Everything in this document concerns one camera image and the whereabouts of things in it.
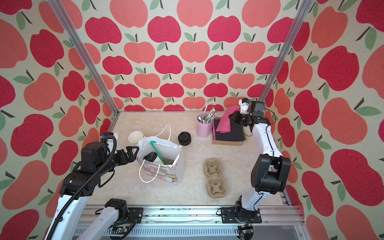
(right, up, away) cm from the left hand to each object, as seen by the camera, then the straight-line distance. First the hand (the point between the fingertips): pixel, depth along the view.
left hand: (132, 151), depth 68 cm
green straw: (+7, +3, +9) cm, 11 cm away
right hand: (+51, +16, +19) cm, 57 cm away
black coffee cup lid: (+5, -5, +11) cm, 13 cm away
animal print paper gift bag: (+16, -4, +17) cm, 23 cm away
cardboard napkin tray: (+54, 0, +34) cm, 64 cm away
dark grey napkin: (+58, +6, +33) cm, 67 cm away
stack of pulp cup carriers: (+41, -21, +12) cm, 48 cm away
